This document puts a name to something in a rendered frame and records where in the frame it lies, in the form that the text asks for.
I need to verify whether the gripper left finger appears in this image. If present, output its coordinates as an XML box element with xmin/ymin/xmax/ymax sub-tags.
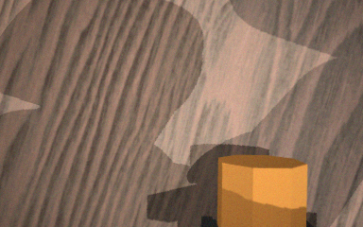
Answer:
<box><xmin>201</xmin><ymin>216</ymin><xmax>218</xmax><ymax>227</ymax></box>

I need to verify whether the orange-brown hexagonal prism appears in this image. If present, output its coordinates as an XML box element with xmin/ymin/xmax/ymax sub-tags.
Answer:
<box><xmin>217</xmin><ymin>155</ymin><xmax>307</xmax><ymax>227</ymax></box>

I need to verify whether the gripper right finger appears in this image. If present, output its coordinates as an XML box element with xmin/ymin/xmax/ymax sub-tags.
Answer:
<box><xmin>306</xmin><ymin>221</ymin><xmax>314</xmax><ymax>227</ymax></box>

